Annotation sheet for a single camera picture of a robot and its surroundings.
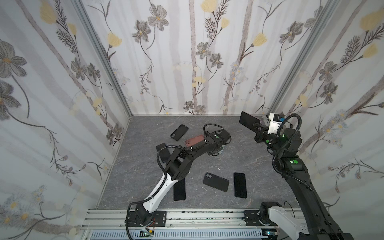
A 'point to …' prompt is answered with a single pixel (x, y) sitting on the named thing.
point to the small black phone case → (179, 132)
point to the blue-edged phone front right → (240, 185)
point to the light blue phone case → (220, 151)
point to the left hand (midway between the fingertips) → (215, 147)
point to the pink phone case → (191, 141)
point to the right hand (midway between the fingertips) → (256, 122)
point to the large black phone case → (216, 181)
